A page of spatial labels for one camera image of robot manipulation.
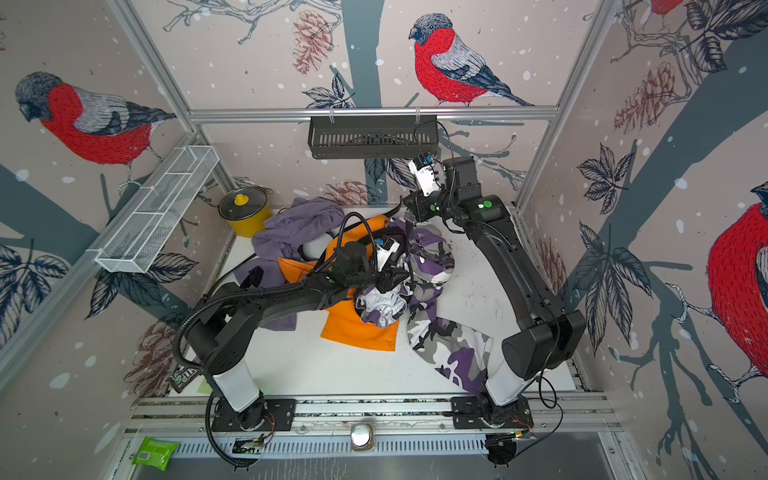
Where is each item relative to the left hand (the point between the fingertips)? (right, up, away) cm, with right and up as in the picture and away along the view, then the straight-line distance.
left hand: (410, 268), depth 83 cm
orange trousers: (-21, -17, +7) cm, 28 cm away
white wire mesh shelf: (-68, +7, -12) cm, 69 cm away
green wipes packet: (-60, -41, -15) cm, 75 cm away
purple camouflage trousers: (+15, -24, 0) cm, 28 cm away
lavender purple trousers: (-44, +8, +19) cm, 49 cm away
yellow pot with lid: (-59, +19, +24) cm, 66 cm away
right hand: (-1, +20, -8) cm, 21 cm away
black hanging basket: (-24, +41, +12) cm, 49 cm away
